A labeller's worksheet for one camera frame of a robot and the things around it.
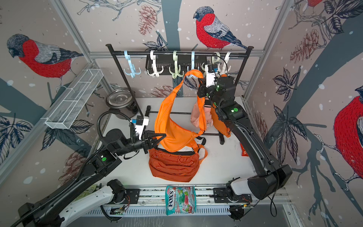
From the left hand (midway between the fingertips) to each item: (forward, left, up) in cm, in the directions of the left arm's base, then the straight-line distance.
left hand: (166, 134), depth 58 cm
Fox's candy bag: (-20, -6, -31) cm, 37 cm away
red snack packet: (+6, -45, -34) cm, 57 cm away
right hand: (+25, -15, +11) cm, 32 cm away
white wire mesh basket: (+15, +54, -4) cm, 56 cm away
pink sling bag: (+28, -15, -28) cm, 42 cm away
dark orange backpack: (-5, -3, -27) cm, 28 cm away
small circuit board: (-24, +27, -37) cm, 52 cm away
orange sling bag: (+3, -1, -5) cm, 6 cm away
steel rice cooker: (+40, +39, -21) cm, 60 cm away
